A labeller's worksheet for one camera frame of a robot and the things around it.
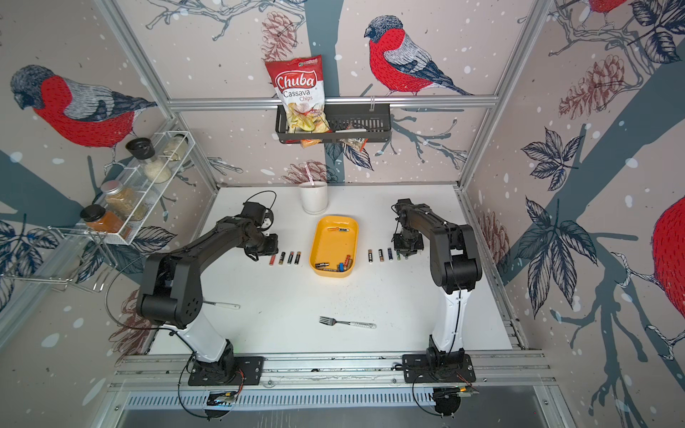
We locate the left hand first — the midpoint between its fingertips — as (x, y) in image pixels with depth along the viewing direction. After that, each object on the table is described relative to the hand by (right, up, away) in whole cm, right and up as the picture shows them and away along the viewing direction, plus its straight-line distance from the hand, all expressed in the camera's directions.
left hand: (279, 244), depth 93 cm
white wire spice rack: (-38, +23, -18) cm, 48 cm away
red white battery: (-4, -6, +4) cm, 9 cm away
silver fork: (+20, -23, -11) cm, 32 cm away
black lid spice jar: (-32, +24, -17) cm, 44 cm away
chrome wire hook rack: (-42, 0, -27) cm, 50 cm away
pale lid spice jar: (-31, +32, -9) cm, 46 cm away
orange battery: (+21, +5, +11) cm, 24 cm away
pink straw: (+9, +25, +16) cm, 31 cm away
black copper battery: (+33, -5, +4) cm, 34 cm away
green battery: (+44, -5, +4) cm, 44 cm away
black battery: (0, -6, +4) cm, 7 cm away
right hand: (+46, -3, +6) cm, 47 cm away
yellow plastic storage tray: (+20, -2, +7) cm, 21 cm away
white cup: (+11, +17, +11) cm, 23 cm away
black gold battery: (+6, -6, +4) cm, 9 cm away
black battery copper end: (+37, -5, +4) cm, 38 cm away
